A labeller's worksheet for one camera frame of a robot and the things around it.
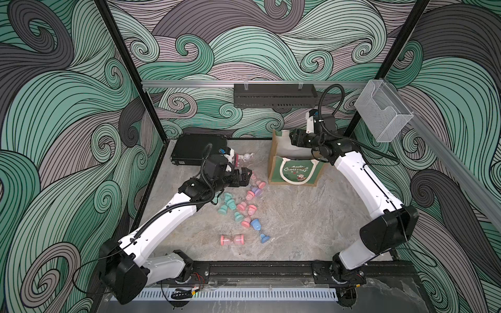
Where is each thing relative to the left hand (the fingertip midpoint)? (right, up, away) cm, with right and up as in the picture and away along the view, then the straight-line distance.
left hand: (242, 169), depth 75 cm
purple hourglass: (+7, -12, +18) cm, 23 cm away
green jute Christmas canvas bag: (+24, -2, +18) cm, 30 cm away
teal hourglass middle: (-9, -19, +13) cm, 25 cm away
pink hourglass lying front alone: (-2, -30, +4) cm, 31 cm away
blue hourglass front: (+10, -29, +4) cm, 31 cm away
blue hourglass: (+6, -25, +10) cm, 28 cm away
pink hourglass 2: (+4, -20, +14) cm, 25 cm away
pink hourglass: (+3, -14, +17) cm, 23 cm away
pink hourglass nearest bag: (+9, -10, +21) cm, 25 cm away
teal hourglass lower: (-2, -22, +10) cm, 25 cm away
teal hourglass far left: (-7, -14, +17) cm, 23 cm away
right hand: (+22, +14, +5) cm, 27 cm away
